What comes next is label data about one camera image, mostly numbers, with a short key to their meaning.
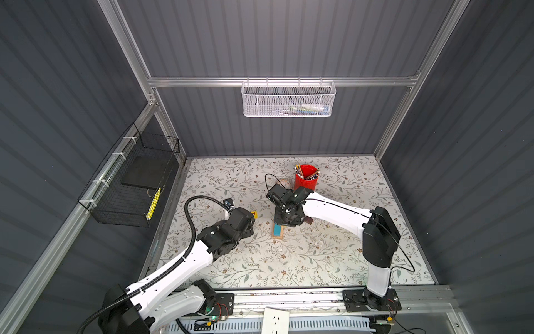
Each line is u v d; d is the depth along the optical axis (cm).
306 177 99
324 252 87
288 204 62
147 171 77
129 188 73
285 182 108
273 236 89
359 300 74
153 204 69
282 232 89
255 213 96
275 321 67
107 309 38
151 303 40
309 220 58
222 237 56
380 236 47
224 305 72
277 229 89
